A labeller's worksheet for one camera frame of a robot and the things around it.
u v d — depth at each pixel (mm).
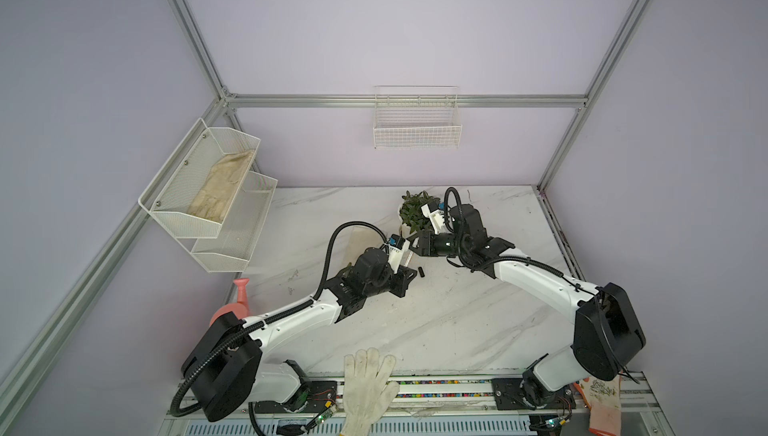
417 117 941
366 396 741
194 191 776
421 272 956
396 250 717
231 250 885
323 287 566
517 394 731
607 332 435
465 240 649
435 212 748
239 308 774
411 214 901
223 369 409
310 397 727
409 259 767
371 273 616
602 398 721
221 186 799
